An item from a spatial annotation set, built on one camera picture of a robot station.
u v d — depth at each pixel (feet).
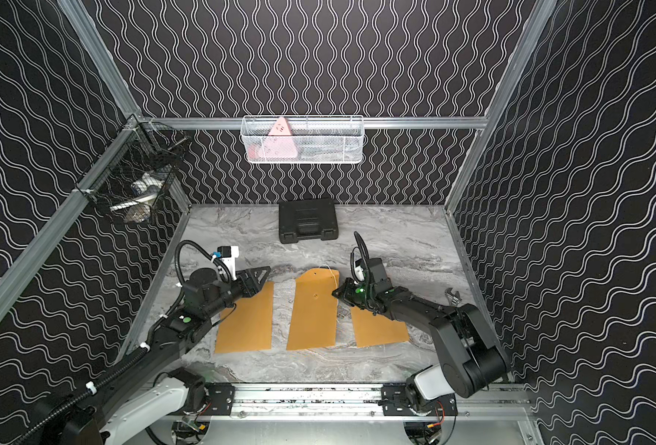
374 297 2.30
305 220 3.82
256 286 2.32
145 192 2.81
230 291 2.21
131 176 3.03
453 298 3.04
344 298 2.56
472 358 1.39
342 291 2.60
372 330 2.90
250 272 2.31
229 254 2.33
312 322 2.85
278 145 2.88
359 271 2.68
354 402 2.51
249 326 2.81
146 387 1.90
